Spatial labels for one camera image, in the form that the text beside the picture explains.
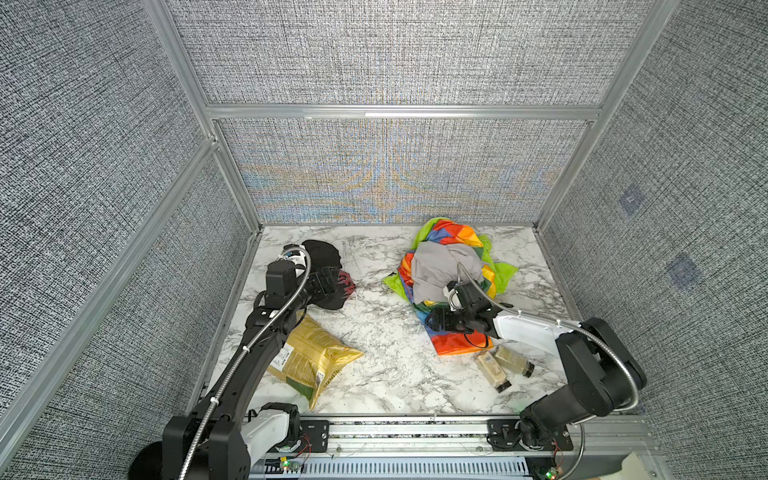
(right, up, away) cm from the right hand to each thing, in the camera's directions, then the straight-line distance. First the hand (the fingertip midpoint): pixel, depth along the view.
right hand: (435, 323), depth 92 cm
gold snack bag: (-35, -6, -14) cm, 38 cm away
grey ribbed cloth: (0, +17, +2) cm, 18 cm away
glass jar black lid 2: (+13, -10, -12) cm, 20 cm away
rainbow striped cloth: (+1, -5, -4) cm, 6 cm away
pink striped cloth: (-28, +12, +5) cm, 30 cm away
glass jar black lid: (+20, -8, -10) cm, 24 cm away
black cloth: (-37, +21, +14) cm, 45 cm away
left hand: (-34, +17, -10) cm, 39 cm away
